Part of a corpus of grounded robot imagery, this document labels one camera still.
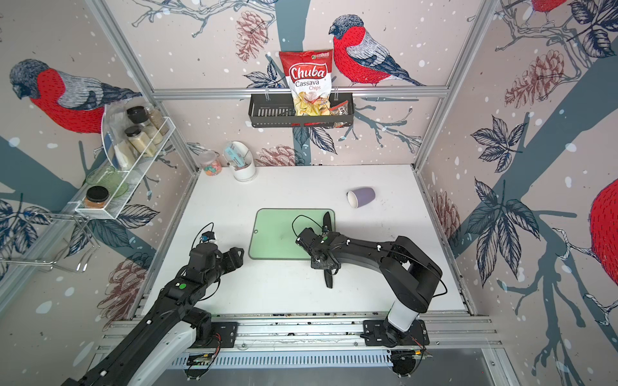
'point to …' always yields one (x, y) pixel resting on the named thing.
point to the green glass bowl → (109, 178)
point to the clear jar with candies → (211, 162)
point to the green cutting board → (275, 231)
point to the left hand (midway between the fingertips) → (239, 247)
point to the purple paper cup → (360, 197)
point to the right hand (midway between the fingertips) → (322, 260)
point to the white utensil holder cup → (241, 174)
